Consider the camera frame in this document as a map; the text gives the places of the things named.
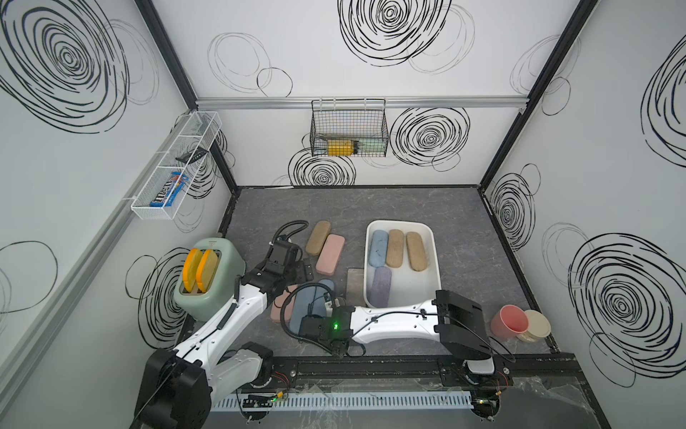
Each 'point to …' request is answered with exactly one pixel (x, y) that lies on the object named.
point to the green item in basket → (372, 145)
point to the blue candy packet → (166, 196)
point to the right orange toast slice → (206, 270)
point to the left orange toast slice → (192, 268)
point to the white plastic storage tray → (407, 287)
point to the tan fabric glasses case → (318, 237)
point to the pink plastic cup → (510, 322)
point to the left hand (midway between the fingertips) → (297, 268)
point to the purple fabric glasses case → (380, 290)
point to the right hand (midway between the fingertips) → (335, 336)
